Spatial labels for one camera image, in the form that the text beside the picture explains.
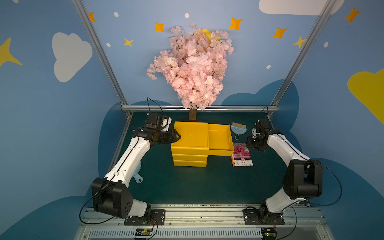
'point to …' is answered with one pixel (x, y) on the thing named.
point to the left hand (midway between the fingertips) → (177, 136)
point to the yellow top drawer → (220, 141)
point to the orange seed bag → (233, 159)
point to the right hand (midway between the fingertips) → (251, 144)
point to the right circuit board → (268, 233)
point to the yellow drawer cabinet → (192, 147)
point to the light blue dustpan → (137, 177)
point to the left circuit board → (143, 232)
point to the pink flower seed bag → (242, 155)
